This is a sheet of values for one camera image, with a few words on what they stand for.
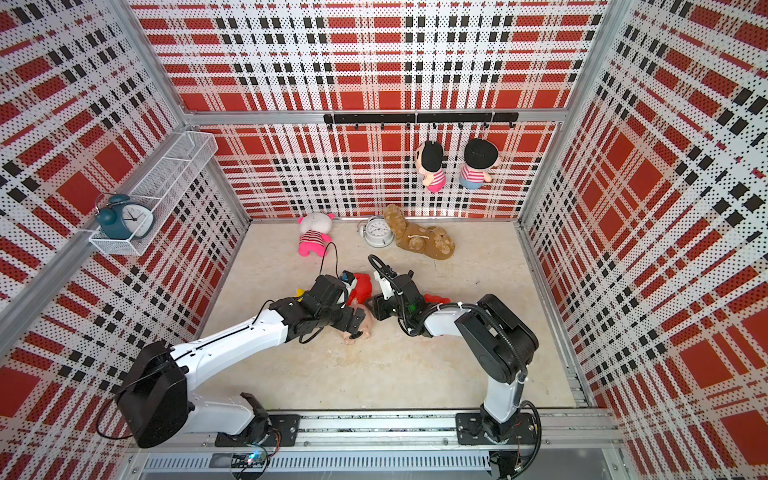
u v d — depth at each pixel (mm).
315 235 1078
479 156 923
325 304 648
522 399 555
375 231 1131
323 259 1104
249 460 693
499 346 484
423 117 887
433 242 1014
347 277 761
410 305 733
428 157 943
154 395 408
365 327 830
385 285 833
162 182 813
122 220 616
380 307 805
